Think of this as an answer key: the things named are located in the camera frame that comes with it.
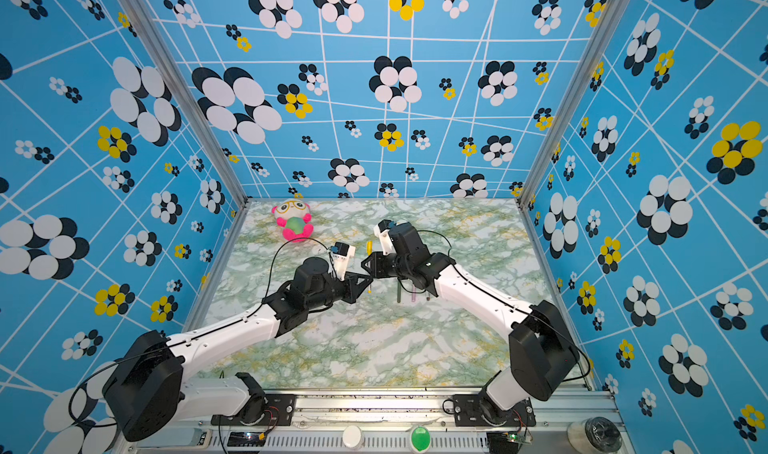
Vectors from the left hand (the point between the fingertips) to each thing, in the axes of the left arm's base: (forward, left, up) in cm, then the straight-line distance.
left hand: (374, 278), depth 79 cm
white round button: (-34, +4, -9) cm, 35 cm away
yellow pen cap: (+6, +1, +5) cm, 8 cm away
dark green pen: (+5, -7, -17) cm, 19 cm away
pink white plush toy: (+31, +31, -10) cm, 45 cm away
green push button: (-34, -11, -7) cm, 37 cm away
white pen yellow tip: (-3, +1, -2) cm, 3 cm away
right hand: (+4, +3, +1) cm, 5 cm away
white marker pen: (-12, -12, +14) cm, 22 cm away
